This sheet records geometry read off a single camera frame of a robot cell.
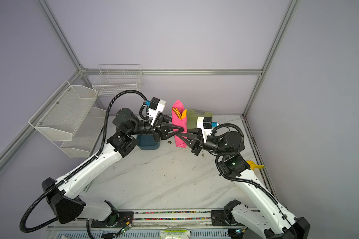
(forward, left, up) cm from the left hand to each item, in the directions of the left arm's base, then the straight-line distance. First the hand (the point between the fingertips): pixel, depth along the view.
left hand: (182, 128), depth 51 cm
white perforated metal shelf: (+21, +61, -18) cm, 67 cm away
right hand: (0, +2, -4) cm, 4 cm away
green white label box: (-27, +3, -43) cm, 51 cm away
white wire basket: (+53, +44, -13) cm, 70 cm away
